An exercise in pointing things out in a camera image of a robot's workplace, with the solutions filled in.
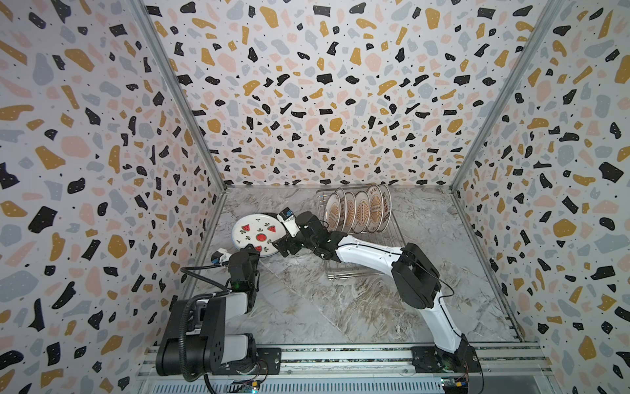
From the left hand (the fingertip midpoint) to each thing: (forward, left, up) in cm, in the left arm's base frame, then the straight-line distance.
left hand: (252, 239), depth 88 cm
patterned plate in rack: (+14, -47, -1) cm, 49 cm away
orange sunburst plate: (+16, -29, -5) cm, 34 cm away
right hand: (0, -9, +4) cm, 10 cm away
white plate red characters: (+14, -41, -3) cm, 43 cm away
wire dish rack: (-8, -31, -11) cm, 34 cm away
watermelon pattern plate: (+7, -1, -5) cm, 8 cm away
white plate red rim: (+11, -36, +1) cm, 38 cm away
